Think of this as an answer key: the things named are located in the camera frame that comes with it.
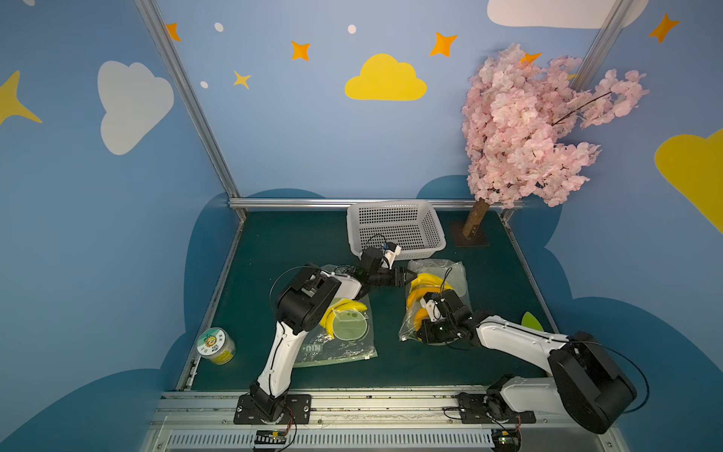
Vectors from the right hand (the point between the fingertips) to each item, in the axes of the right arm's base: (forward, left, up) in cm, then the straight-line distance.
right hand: (420, 330), depth 88 cm
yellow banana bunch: (+13, 0, +7) cm, 15 cm away
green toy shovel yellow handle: (+6, -36, -1) cm, 37 cm away
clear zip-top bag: (+22, -12, +1) cm, 25 cm away
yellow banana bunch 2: (0, +30, +2) cm, 30 cm away
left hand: (+19, +2, +6) cm, 20 cm away
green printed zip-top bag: (-3, +24, +1) cm, 24 cm away
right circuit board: (-27, -21, -3) cm, 35 cm away
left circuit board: (-31, +41, -3) cm, 51 cm away
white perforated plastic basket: (+47, 0, -1) cm, 47 cm away
